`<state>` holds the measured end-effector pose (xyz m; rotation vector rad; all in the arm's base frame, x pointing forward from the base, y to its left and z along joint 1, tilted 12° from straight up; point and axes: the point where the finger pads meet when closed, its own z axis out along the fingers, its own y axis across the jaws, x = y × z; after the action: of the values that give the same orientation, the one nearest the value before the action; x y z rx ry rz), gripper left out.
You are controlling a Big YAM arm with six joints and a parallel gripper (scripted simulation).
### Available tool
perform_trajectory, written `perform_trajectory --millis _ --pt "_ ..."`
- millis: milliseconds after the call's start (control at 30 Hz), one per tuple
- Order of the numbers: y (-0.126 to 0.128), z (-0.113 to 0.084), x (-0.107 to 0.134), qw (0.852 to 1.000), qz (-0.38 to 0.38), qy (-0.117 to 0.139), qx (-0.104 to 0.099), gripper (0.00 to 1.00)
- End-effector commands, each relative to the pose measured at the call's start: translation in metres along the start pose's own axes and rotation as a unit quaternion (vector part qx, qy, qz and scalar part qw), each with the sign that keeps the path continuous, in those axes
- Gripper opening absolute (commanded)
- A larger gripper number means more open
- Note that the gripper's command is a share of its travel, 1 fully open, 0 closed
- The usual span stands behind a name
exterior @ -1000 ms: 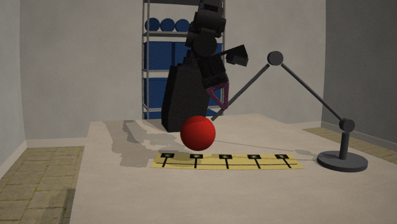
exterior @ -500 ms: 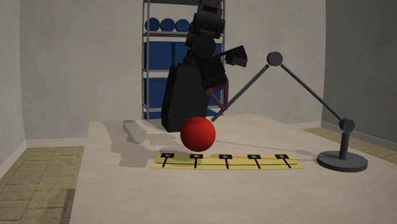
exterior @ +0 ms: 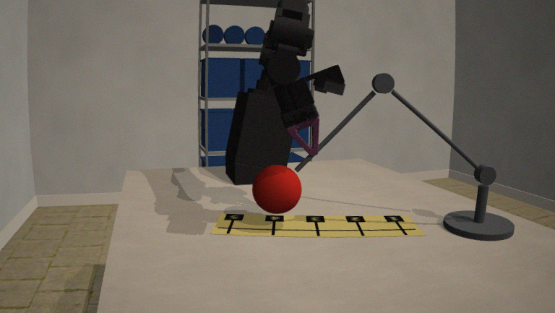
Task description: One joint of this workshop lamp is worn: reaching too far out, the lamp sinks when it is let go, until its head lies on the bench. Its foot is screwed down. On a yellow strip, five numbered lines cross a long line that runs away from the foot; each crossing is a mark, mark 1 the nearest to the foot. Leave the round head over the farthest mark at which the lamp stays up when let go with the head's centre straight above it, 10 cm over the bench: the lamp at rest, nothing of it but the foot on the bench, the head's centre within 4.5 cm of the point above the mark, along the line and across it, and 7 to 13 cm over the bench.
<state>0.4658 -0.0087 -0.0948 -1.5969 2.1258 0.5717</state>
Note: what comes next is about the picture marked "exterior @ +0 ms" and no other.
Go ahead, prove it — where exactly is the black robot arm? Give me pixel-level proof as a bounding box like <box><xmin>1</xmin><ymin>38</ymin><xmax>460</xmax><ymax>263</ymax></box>
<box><xmin>248</xmin><ymin>0</ymin><xmax>345</xmax><ymax>109</ymax></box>

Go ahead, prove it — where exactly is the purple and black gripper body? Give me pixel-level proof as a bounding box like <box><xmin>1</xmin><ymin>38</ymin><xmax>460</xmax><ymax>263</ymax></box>
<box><xmin>273</xmin><ymin>85</ymin><xmax>319</xmax><ymax>129</ymax></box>

